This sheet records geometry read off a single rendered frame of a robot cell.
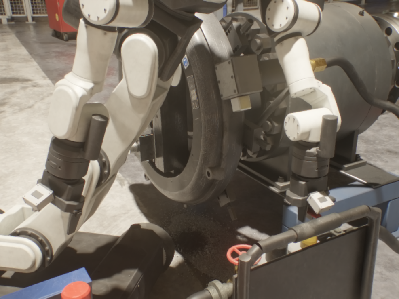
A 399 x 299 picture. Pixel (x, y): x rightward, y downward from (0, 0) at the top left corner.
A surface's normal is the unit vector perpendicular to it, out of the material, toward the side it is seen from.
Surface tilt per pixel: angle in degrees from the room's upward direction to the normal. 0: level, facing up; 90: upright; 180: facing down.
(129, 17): 122
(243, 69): 67
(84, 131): 106
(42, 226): 90
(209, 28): 42
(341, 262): 90
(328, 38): 48
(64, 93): 82
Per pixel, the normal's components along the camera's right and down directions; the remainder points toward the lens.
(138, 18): 0.69, 0.68
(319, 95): -0.45, 0.80
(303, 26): 0.54, 0.70
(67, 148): 0.20, -0.35
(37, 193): 0.03, -0.66
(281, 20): -0.69, 0.07
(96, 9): -0.49, 0.19
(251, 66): 0.48, -0.06
